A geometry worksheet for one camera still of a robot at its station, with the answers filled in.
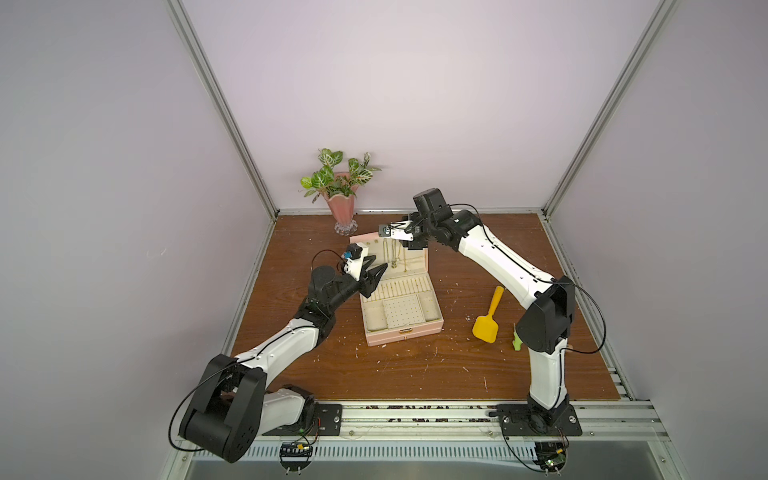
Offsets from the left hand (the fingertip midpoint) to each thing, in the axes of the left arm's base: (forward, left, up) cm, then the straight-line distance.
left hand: (380, 261), depth 79 cm
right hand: (+14, -8, +4) cm, 17 cm away
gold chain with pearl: (+7, -7, -8) cm, 13 cm away
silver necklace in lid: (+8, -4, -6) cm, 11 cm away
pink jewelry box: (-5, -7, -15) cm, 17 cm away
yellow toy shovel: (-10, -32, -20) cm, 39 cm away
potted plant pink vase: (+32, +16, -1) cm, 36 cm away
